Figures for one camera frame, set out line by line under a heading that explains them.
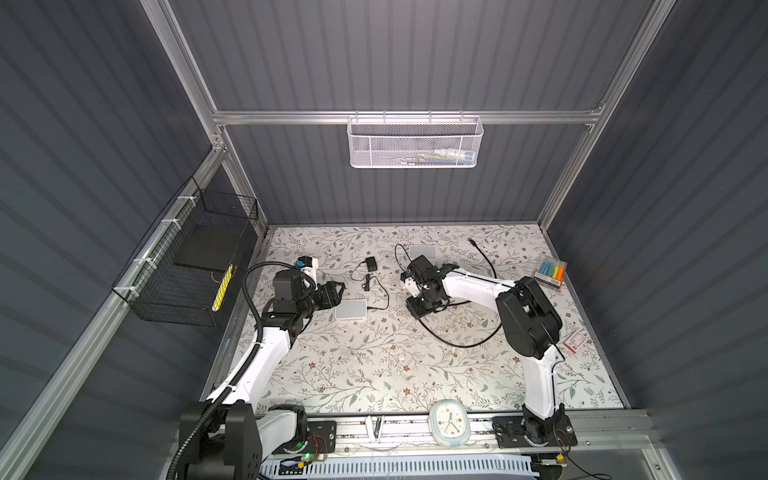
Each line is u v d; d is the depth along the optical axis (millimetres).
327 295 738
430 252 1107
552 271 1049
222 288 696
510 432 723
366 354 872
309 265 762
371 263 1079
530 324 566
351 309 958
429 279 788
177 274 721
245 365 475
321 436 722
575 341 888
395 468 771
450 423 733
